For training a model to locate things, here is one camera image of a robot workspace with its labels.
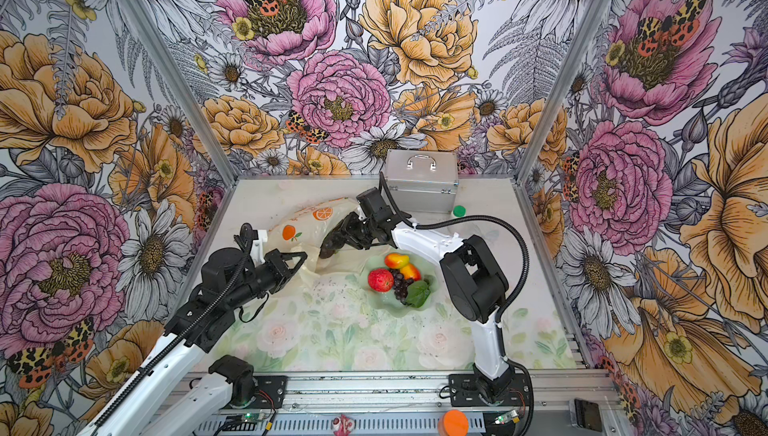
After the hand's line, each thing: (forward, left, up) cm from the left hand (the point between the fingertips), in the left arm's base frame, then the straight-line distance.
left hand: (308, 263), depth 73 cm
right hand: (+12, -4, -9) cm, 16 cm away
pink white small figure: (-31, -9, -17) cm, 36 cm away
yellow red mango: (+9, -22, -15) cm, 28 cm away
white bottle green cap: (+25, -43, -12) cm, 51 cm away
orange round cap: (-31, -32, -10) cm, 46 cm away
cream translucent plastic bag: (+11, +3, -2) cm, 11 cm away
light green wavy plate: (-1, -19, -21) cm, 28 cm away
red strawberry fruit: (+2, -17, -14) cm, 22 cm away
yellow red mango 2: (+7, -26, -18) cm, 32 cm away
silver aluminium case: (+35, -31, -8) cm, 47 cm away
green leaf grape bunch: (-1, -26, -15) cm, 30 cm away
